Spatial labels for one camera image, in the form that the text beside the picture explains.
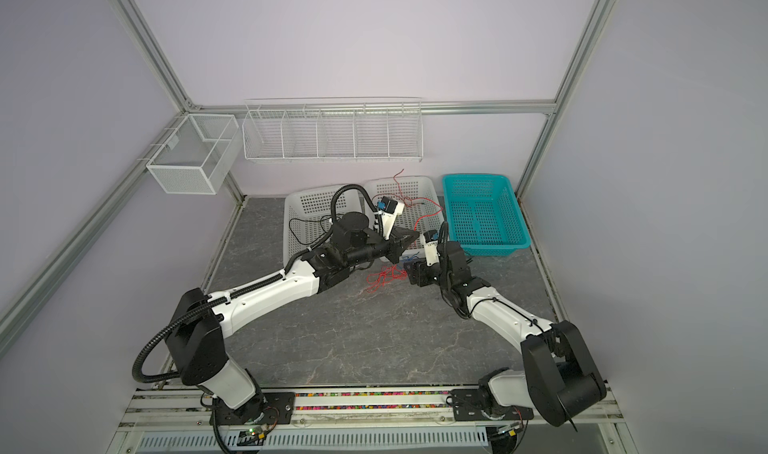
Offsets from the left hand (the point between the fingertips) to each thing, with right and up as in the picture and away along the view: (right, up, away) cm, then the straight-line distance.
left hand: (420, 239), depth 73 cm
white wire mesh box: (-72, +26, +26) cm, 81 cm away
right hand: (0, -8, +15) cm, 17 cm away
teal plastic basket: (+29, +7, +43) cm, 52 cm away
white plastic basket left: (-40, +7, +41) cm, 57 cm away
